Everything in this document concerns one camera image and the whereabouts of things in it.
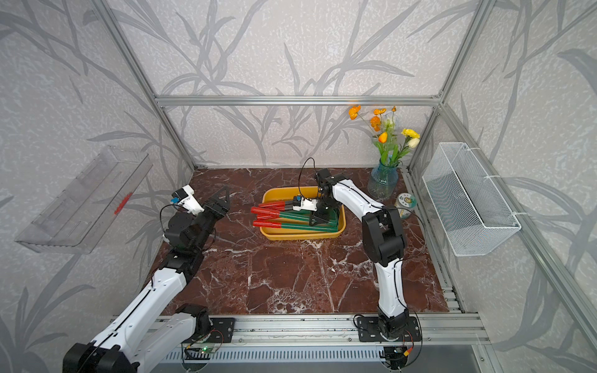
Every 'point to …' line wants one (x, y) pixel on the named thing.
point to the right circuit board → (396, 356)
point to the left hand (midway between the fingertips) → (225, 191)
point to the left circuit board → (203, 353)
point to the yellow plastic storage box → (287, 193)
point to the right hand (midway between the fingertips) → (313, 216)
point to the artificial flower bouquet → (390, 148)
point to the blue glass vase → (383, 182)
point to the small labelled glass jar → (406, 200)
